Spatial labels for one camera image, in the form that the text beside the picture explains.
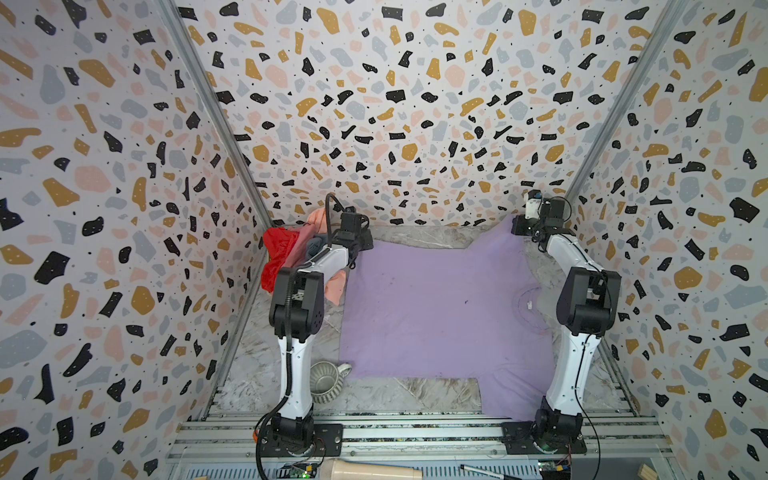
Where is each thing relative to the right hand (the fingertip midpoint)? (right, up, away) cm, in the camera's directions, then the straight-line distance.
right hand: (513, 210), depth 102 cm
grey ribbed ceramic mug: (-59, -50, -19) cm, 80 cm away
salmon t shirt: (-59, -25, -8) cm, 64 cm away
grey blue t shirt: (-64, -11, -10) cm, 65 cm away
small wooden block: (+19, -66, -33) cm, 76 cm away
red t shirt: (-80, -11, -1) cm, 81 cm away
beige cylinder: (-52, -63, -35) cm, 89 cm away
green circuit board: (-61, -66, -32) cm, 95 cm away
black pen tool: (-17, -67, -32) cm, 76 cm away
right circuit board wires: (0, -67, -30) cm, 73 cm away
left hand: (-50, -7, +1) cm, 51 cm away
